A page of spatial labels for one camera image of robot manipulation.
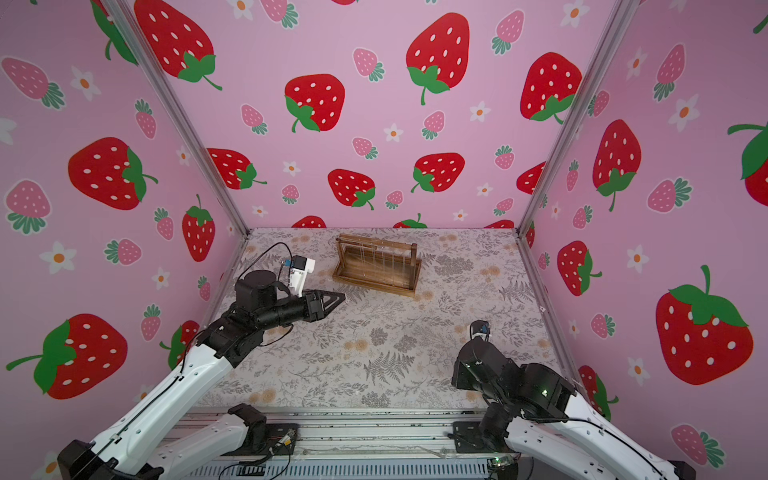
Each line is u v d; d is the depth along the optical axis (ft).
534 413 1.45
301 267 2.11
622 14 2.26
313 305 2.01
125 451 1.28
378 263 3.70
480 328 2.05
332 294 2.17
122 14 2.22
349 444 2.40
